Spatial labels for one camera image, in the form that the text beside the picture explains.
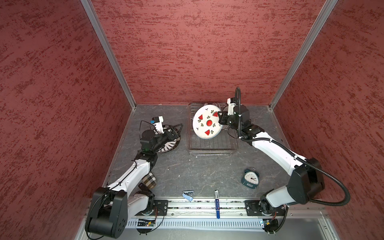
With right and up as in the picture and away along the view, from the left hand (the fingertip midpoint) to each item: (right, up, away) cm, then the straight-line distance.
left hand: (179, 129), depth 80 cm
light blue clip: (+5, -35, -2) cm, 36 cm away
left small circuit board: (-16, -47, -8) cm, 50 cm away
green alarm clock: (+39, -28, +1) cm, 48 cm away
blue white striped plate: (-8, -12, +15) cm, 21 cm away
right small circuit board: (+45, -47, -9) cm, 66 cm away
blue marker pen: (+20, -38, -5) cm, 43 cm away
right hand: (+20, +7, +2) cm, 22 cm away
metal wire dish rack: (+28, -12, +17) cm, 35 cm away
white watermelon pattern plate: (+15, +4, +6) cm, 16 cm away
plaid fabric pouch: (-17, -28, 0) cm, 33 cm away
